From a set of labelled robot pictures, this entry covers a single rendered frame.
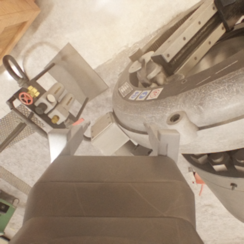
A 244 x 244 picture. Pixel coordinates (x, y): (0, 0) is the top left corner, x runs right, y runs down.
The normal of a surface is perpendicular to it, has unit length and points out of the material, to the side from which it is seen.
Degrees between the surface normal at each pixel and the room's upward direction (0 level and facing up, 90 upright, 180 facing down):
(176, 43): 38
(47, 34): 0
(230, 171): 90
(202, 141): 19
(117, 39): 0
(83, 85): 0
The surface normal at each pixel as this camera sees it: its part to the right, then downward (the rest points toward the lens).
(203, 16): 0.38, 0.22
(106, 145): 0.18, 0.40
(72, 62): -0.11, 0.62
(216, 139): -0.32, 0.69
